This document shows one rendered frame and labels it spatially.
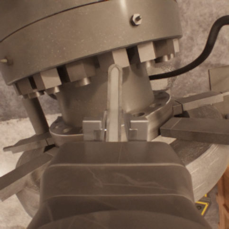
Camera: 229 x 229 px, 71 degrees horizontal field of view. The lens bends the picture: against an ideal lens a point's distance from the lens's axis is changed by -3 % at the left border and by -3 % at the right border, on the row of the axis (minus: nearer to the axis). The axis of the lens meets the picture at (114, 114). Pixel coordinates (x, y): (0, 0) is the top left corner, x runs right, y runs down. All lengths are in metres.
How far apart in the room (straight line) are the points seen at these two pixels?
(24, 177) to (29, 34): 0.32
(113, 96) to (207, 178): 0.30
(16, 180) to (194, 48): 1.21
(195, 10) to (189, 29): 0.12
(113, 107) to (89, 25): 0.20
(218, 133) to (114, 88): 0.30
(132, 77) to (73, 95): 0.17
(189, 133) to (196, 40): 0.94
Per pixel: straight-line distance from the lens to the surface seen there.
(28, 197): 0.46
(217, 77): 1.36
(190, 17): 1.31
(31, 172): 0.48
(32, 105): 0.88
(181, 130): 0.44
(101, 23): 0.34
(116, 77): 0.16
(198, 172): 0.38
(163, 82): 1.24
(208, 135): 0.43
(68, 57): 0.33
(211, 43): 0.55
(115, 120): 0.17
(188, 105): 0.65
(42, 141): 0.69
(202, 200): 1.35
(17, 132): 1.60
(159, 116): 0.48
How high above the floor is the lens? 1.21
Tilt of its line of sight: 72 degrees down
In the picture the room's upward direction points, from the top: 168 degrees counter-clockwise
